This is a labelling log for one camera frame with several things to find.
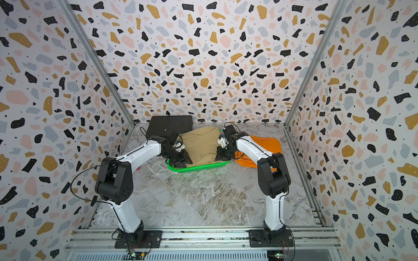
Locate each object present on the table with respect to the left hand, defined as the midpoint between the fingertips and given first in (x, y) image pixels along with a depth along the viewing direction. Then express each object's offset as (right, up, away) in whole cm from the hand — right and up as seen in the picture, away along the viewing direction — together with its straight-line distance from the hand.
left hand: (191, 162), depth 90 cm
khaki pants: (+5, +10, +9) cm, 14 cm away
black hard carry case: (-26, +23, +30) cm, 46 cm away
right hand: (+15, +2, +3) cm, 15 cm away
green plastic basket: (+3, -2, 0) cm, 4 cm away
